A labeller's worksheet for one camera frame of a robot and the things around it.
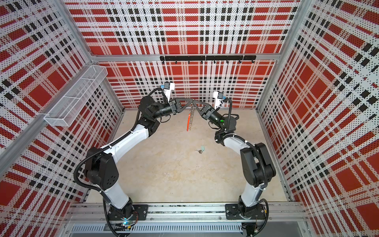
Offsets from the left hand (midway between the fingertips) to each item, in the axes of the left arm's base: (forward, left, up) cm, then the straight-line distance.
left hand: (193, 102), depth 67 cm
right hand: (+1, +1, 0) cm, 1 cm away
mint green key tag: (0, -5, -41) cm, 42 cm away
